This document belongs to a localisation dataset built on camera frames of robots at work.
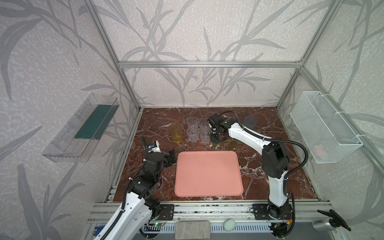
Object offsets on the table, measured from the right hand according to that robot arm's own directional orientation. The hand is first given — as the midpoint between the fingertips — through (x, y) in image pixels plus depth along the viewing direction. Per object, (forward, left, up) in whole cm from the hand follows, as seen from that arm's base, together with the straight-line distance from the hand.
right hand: (215, 135), depth 93 cm
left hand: (-13, +26, +8) cm, 30 cm away
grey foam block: (-48, +13, -5) cm, 50 cm away
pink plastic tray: (-21, +5, -10) cm, 24 cm away
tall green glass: (-19, -7, +23) cm, 31 cm away
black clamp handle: (-46, -44, +7) cm, 64 cm away
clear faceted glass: (+17, +15, -6) cm, 23 cm away
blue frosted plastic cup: (+11, -24, 0) cm, 27 cm away
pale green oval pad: (-46, -4, -6) cm, 46 cm away
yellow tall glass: (+5, +26, -3) cm, 27 cm away
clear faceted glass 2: (+7, +15, -6) cm, 17 cm away
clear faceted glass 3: (+6, +6, -6) cm, 10 cm away
